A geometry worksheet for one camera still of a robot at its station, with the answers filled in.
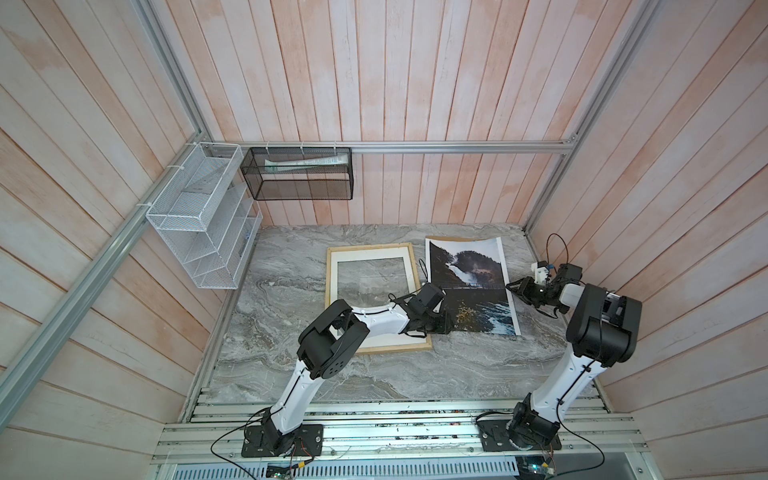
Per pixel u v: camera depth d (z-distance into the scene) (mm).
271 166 892
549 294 804
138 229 636
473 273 1073
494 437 731
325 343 551
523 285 912
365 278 1046
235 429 615
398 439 750
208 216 673
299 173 1040
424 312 755
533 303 906
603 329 545
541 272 928
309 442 733
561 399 598
